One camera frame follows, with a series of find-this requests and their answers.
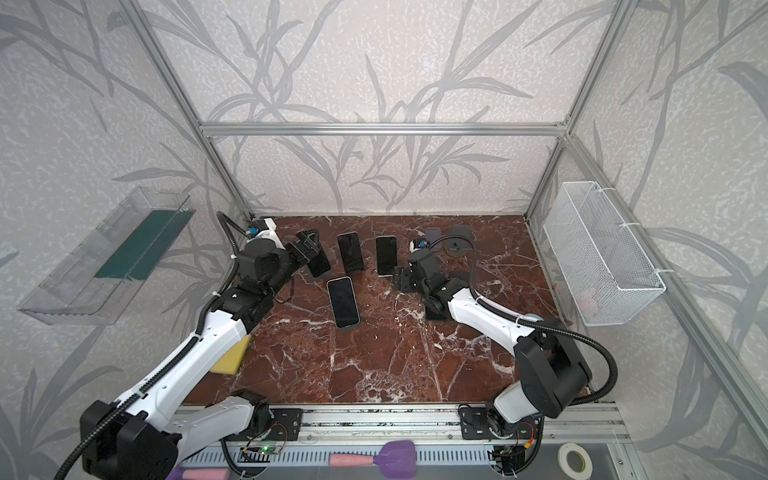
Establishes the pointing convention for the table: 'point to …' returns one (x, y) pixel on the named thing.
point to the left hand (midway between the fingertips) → (314, 228)
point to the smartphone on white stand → (386, 255)
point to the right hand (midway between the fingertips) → (405, 262)
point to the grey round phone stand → (459, 247)
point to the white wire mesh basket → (612, 280)
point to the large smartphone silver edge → (343, 301)
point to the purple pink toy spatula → (396, 459)
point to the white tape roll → (562, 457)
